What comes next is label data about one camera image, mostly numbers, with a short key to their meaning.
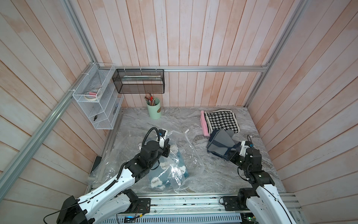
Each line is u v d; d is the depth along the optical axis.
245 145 0.73
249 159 0.60
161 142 0.61
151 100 0.98
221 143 0.89
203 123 1.03
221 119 1.01
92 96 0.74
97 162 0.88
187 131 0.84
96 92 0.77
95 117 0.88
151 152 0.55
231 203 0.73
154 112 1.07
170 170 0.72
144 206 0.73
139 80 1.03
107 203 0.54
